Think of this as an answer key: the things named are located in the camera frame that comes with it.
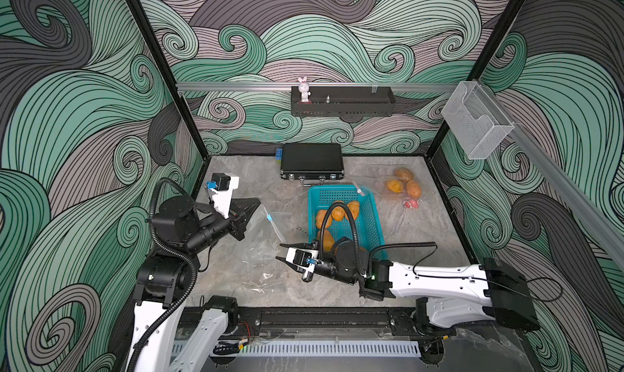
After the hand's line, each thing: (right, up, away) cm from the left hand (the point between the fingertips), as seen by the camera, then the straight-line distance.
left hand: (257, 198), depth 58 cm
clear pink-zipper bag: (+42, +4, +52) cm, 67 cm away
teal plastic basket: (+26, -9, +37) cm, 46 cm away
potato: (+56, +6, +50) cm, 75 cm away
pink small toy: (+56, -7, +42) cm, 70 cm away
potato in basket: (+31, -7, +37) cm, 49 cm away
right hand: (+5, -14, +3) cm, 15 cm away
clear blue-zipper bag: (-6, -27, +27) cm, 39 cm away
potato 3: (+50, +1, +45) cm, 67 cm away
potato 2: (+57, -1, +43) cm, 72 cm away
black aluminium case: (+14, +11, +60) cm, 63 cm away
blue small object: (-2, +15, +59) cm, 61 cm away
